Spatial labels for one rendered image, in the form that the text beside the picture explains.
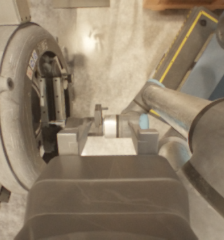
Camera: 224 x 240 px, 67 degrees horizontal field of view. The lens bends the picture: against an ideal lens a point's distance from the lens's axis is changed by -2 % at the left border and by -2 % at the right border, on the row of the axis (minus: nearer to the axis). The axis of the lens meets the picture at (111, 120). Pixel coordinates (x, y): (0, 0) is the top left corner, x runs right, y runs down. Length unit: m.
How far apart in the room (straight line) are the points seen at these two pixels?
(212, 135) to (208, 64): 0.83
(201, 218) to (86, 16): 1.43
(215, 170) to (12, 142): 0.51
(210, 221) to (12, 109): 0.51
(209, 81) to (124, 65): 0.66
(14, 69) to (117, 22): 1.03
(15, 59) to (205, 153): 0.55
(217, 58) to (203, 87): 0.16
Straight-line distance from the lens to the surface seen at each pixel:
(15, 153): 0.59
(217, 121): 0.25
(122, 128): 0.61
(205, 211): 0.21
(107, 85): 1.43
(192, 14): 1.25
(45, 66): 0.88
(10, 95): 0.56
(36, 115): 1.05
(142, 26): 1.49
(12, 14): 0.73
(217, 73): 1.07
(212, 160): 0.22
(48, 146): 0.95
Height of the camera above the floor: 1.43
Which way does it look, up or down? 75 degrees down
